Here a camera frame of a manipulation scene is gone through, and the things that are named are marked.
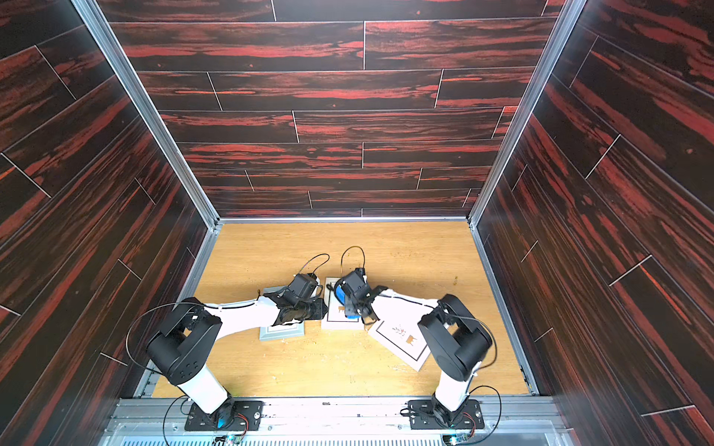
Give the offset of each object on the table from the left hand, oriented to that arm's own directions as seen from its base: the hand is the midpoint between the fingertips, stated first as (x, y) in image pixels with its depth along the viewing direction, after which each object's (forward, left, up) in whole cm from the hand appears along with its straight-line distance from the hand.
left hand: (328, 310), depth 93 cm
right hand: (+4, -11, +1) cm, 11 cm away
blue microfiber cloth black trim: (+4, -4, +3) cm, 7 cm away
